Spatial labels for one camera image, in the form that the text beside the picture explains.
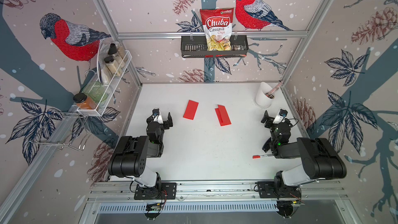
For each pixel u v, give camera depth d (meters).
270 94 1.03
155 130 0.70
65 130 0.56
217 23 0.80
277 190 0.67
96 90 0.70
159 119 0.80
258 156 0.85
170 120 0.86
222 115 1.01
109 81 0.72
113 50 0.78
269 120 0.82
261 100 1.00
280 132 0.68
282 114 0.76
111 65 0.76
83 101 0.59
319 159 0.46
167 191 0.73
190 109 1.05
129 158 0.45
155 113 0.78
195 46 0.95
